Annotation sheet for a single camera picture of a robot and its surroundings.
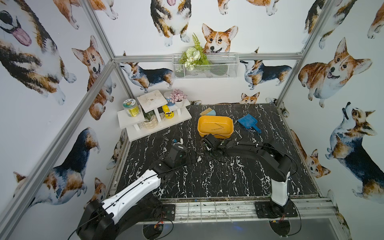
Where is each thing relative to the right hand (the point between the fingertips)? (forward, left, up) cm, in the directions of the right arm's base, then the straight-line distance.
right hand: (210, 150), depth 94 cm
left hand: (-6, +11, +11) cm, 17 cm away
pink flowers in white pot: (+24, +20, +23) cm, 39 cm away
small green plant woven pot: (+17, +40, +7) cm, 44 cm away
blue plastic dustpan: (+25, -30, -4) cm, 39 cm away
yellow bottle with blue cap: (+26, +29, +6) cm, 40 cm away
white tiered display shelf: (+23, +37, +8) cm, 44 cm away
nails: (+19, -4, -3) cm, 19 cm away
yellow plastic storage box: (+23, +3, -2) cm, 23 cm away
